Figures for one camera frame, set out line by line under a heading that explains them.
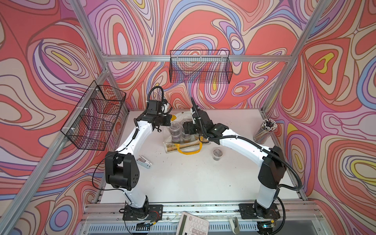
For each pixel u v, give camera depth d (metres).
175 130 0.86
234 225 0.69
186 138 0.95
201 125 0.61
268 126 0.88
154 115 0.67
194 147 0.98
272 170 0.47
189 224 0.69
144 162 0.89
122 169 0.45
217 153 0.89
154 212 0.73
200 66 0.96
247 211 0.74
